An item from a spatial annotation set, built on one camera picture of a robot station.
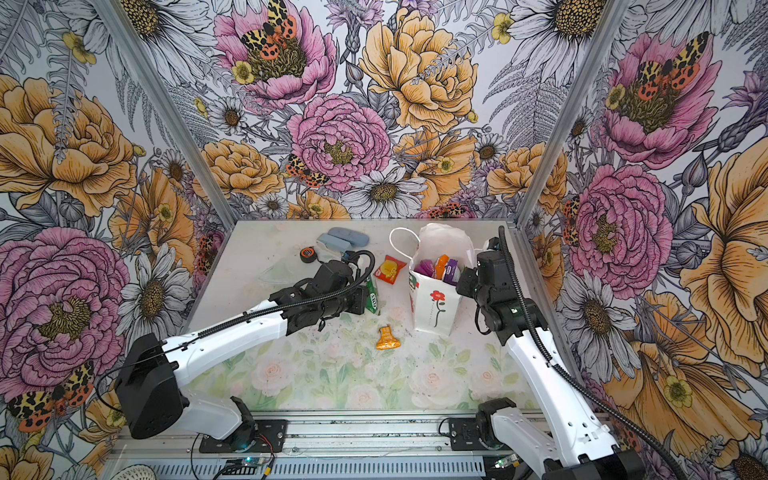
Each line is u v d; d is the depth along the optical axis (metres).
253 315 0.52
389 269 1.07
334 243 1.11
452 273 0.85
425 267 0.89
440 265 0.94
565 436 0.39
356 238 1.15
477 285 0.61
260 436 0.73
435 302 0.80
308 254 1.08
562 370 0.44
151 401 0.41
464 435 0.73
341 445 0.74
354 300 0.72
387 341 0.89
